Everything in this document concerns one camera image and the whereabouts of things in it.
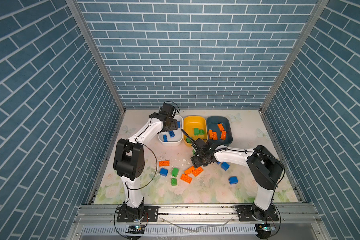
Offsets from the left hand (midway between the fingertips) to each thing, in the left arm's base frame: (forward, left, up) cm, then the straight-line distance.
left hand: (170, 126), depth 95 cm
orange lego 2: (-25, -17, -12) cm, 33 cm away
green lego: (-25, -3, -12) cm, 28 cm away
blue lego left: (-26, +3, -11) cm, 28 cm away
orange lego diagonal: (-24, -12, -12) cm, 29 cm away
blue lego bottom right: (-31, -37, -11) cm, 49 cm away
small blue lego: (+9, -5, -8) cm, 13 cm away
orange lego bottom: (-29, -10, -12) cm, 33 cm away
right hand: (-18, -16, -11) cm, 26 cm away
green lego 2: (+1, -21, -8) cm, 23 cm away
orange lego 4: (+7, -36, -10) cm, 38 cm away
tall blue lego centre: (+1, 0, -10) cm, 10 cm away
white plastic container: (-1, -2, -11) cm, 11 cm away
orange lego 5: (0, -37, -11) cm, 39 cm away
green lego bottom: (-31, -3, -11) cm, 33 cm away
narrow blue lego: (-2, +4, -10) cm, 11 cm away
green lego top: (+3, -18, -10) cm, 21 cm away
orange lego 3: (0, -29, -10) cm, 30 cm away
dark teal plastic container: (+9, -30, -9) cm, 32 cm away
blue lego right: (-23, -33, -10) cm, 41 cm away
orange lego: (-20, +4, -12) cm, 24 cm away
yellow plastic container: (+8, -17, -12) cm, 22 cm away
